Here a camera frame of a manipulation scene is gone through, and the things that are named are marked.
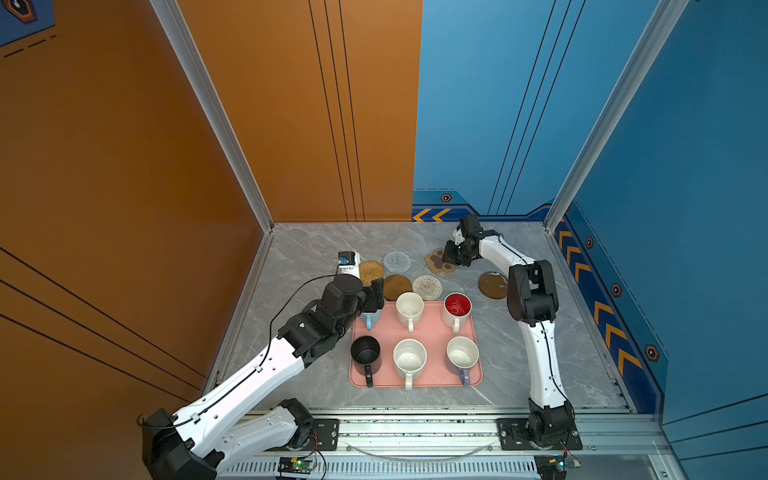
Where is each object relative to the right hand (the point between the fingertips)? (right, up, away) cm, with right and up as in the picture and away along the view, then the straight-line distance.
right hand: (442, 258), depth 109 cm
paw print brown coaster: (-3, -3, -1) cm, 4 cm away
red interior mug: (+2, -16, -15) cm, 22 cm away
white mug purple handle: (+2, -27, -24) cm, 36 cm away
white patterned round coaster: (-7, -10, -8) cm, 14 cm away
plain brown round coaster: (-18, -9, -6) cm, 21 cm away
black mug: (-26, -27, -24) cm, 45 cm away
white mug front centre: (-14, -28, -25) cm, 40 cm away
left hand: (-23, -4, -35) cm, 42 cm away
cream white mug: (-13, -16, -16) cm, 26 cm away
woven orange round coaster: (-26, -4, -3) cm, 27 cm away
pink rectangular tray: (-7, -28, -24) cm, 37 cm away
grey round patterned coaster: (-17, -1, -1) cm, 17 cm away
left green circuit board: (-41, -49, -38) cm, 74 cm away
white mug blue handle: (-25, -17, -24) cm, 39 cm away
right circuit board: (+20, -48, -39) cm, 65 cm away
